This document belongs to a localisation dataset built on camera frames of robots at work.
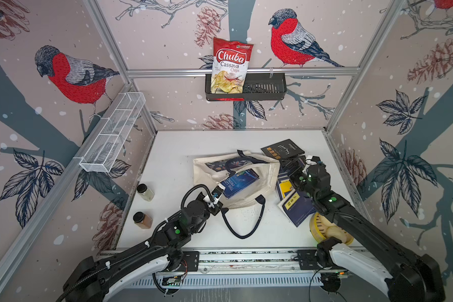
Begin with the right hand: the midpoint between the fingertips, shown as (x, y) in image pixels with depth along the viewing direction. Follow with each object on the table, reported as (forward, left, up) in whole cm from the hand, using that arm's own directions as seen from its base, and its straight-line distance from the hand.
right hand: (281, 163), depth 79 cm
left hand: (-9, +25, -3) cm, 27 cm away
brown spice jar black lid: (-22, +58, -12) cm, 63 cm away
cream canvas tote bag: (-2, +30, -3) cm, 30 cm away
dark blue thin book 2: (-3, -4, -16) cm, 17 cm away
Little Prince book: (+1, +18, -19) cm, 26 cm away
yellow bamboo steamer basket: (-20, -18, -19) cm, 33 cm away
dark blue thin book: (-12, -9, -16) cm, 22 cm away
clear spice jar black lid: (-9, +61, -12) cm, 63 cm away
